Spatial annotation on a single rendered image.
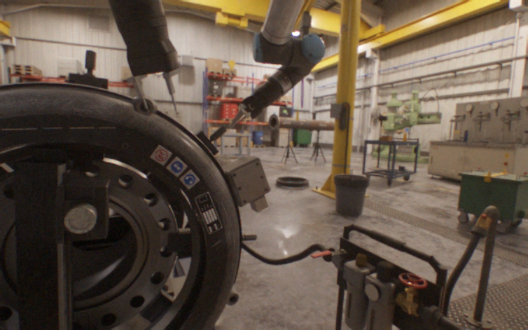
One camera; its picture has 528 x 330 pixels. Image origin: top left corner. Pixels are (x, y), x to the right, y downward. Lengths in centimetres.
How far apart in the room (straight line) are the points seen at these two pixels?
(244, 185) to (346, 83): 350
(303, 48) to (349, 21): 342
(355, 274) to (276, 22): 81
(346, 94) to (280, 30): 327
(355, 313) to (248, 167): 63
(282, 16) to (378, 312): 90
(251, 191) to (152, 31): 43
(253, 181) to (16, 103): 50
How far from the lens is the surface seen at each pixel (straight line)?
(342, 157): 401
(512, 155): 600
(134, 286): 82
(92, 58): 73
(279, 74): 99
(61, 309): 67
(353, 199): 310
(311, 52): 91
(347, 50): 418
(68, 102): 60
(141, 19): 46
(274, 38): 84
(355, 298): 102
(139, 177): 72
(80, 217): 51
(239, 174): 68
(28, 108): 60
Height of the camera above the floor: 90
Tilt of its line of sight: 7 degrees down
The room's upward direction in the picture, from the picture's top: 2 degrees clockwise
